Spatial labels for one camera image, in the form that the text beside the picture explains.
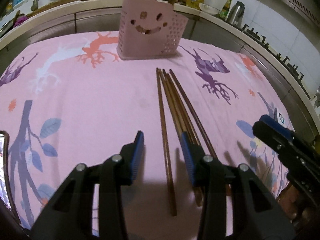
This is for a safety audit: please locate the bundle of brown chopsticks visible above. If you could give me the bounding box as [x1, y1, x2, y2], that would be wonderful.
[155, 67, 232, 217]

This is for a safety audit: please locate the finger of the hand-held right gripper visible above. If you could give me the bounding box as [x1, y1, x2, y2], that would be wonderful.
[259, 114, 297, 142]
[252, 121, 298, 163]

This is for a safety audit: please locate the steel kettle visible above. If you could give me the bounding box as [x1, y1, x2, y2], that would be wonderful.
[226, 1, 245, 28]

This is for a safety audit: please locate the black gas stove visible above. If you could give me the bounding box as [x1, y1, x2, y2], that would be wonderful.
[241, 24, 320, 98]

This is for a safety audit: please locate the white bowl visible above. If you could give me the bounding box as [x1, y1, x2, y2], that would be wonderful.
[199, 2, 220, 15]

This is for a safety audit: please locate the purple cloth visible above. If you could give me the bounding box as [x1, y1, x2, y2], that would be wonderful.
[12, 15, 28, 28]

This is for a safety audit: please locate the person's right hand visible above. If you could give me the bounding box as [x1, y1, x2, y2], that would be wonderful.
[279, 181, 309, 222]

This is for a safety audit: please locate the green glass bottle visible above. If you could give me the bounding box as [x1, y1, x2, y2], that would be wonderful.
[219, 0, 232, 20]

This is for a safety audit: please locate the pink plastic utensil holder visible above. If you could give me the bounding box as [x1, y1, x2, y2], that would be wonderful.
[116, 0, 188, 61]

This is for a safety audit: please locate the small white device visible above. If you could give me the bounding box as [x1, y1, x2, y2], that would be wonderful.
[274, 107, 288, 125]

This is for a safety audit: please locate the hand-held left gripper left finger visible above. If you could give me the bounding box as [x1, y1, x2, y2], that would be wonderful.
[30, 130, 145, 240]

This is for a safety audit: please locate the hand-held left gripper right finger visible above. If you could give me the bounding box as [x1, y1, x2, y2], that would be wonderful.
[180, 132, 297, 240]

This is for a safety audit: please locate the black smartphone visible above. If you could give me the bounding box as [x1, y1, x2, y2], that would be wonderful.
[0, 131, 15, 210]

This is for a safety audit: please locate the pink printed tablecloth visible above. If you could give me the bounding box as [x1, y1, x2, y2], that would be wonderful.
[0, 31, 300, 238]

